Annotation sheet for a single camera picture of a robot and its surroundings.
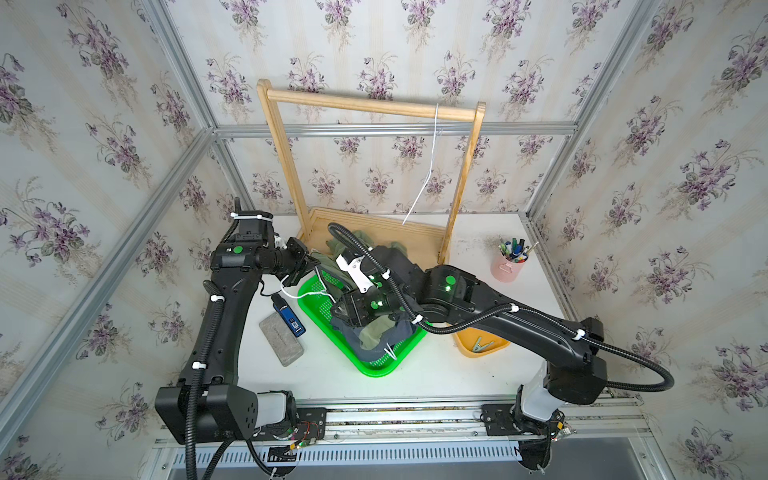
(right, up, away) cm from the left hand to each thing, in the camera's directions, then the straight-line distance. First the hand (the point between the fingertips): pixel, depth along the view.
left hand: (321, 259), depth 74 cm
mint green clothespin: (+43, -26, +10) cm, 51 cm away
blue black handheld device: (-15, -16, +15) cm, 26 cm away
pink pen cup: (+55, -5, +22) cm, 59 cm away
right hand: (+8, -9, -14) cm, 18 cm away
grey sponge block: (-14, -24, +10) cm, 29 cm away
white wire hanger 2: (+18, -26, +11) cm, 33 cm away
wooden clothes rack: (-12, +11, +43) cm, 46 cm away
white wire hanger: (+34, +33, +36) cm, 60 cm away
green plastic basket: (+2, -7, -12) cm, 14 cm away
